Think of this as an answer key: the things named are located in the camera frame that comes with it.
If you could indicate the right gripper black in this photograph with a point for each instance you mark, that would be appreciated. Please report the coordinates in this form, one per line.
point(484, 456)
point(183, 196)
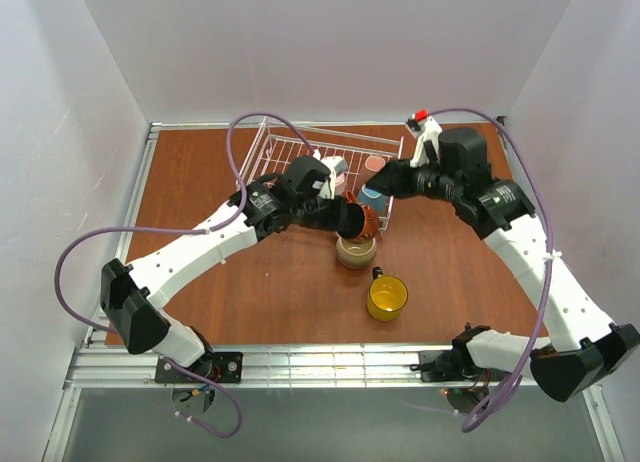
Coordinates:
point(396, 178)

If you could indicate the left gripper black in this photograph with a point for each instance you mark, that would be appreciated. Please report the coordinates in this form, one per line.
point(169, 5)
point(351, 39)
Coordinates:
point(350, 220)

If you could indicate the pink floral mug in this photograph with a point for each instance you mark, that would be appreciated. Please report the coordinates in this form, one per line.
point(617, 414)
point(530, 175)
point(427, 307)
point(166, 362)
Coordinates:
point(374, 163)

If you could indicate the blue floral mug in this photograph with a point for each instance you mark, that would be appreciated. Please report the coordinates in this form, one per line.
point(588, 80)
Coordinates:
point(372, 198)

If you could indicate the dark brown glazed mug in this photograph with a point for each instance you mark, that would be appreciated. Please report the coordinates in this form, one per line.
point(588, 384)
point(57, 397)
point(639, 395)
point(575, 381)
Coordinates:
point(359, 222)

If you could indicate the white mug pink handle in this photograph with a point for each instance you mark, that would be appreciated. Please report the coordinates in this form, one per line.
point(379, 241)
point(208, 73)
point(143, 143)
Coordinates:
point(340, 185)

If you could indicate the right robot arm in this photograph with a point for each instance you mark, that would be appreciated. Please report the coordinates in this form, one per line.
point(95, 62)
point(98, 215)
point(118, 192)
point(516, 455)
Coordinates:
point(583, 344)

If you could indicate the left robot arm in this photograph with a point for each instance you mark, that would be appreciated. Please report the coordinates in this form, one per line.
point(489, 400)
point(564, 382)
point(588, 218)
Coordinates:
point(134, 295)

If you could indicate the beige round mug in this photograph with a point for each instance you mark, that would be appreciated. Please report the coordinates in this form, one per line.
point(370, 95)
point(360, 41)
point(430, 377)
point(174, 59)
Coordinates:
point(354, 255)

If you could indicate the yellow enamel mug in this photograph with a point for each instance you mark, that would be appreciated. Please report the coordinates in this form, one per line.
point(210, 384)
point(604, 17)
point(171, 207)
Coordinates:
point(387, 296)

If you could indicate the white wire dish rack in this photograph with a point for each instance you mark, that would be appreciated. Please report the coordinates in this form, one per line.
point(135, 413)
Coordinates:
point(280, 172)

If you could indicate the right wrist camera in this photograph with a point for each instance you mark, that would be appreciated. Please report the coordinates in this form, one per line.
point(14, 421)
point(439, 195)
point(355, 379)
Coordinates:
point(426, 132)

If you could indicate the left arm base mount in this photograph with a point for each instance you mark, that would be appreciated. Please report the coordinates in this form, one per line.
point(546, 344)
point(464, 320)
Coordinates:
point(221, 367)

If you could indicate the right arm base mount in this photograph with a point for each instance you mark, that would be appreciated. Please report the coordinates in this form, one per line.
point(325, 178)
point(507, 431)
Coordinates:
point(465, 385)

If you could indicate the aluminium front rail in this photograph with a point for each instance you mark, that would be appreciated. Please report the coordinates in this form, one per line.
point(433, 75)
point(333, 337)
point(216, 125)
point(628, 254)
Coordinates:
point(322, 366)

